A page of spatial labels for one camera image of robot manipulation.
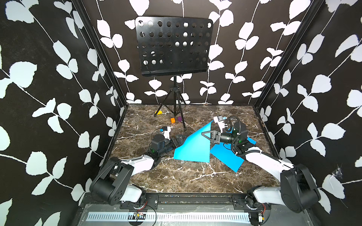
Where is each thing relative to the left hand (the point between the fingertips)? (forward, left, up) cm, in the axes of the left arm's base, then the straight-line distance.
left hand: (184, 137), depth 84 cm
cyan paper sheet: (-8, -6, +2) cm, 10 cm away
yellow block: (+32, +19, -13) cm, 39 cm away
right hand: (-5, -9, +9) cm, 14 cm away
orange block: (+23, +8, -12) cm, 27 cm away
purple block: (+23, +3, -11) cm, 26 cm away
